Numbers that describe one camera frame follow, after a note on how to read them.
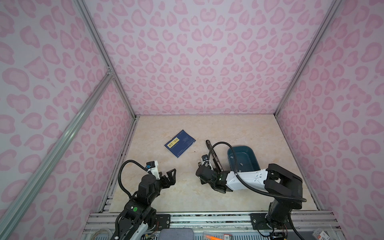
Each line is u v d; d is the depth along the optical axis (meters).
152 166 0.68
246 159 0.95
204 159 0.77
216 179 0.65
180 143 1.03
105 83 0.85
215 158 0.94
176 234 0.68
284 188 0.45
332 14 0.71
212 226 0.73
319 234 0.68
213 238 0.69
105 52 0.84
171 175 0.71
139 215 0.54
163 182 0.69
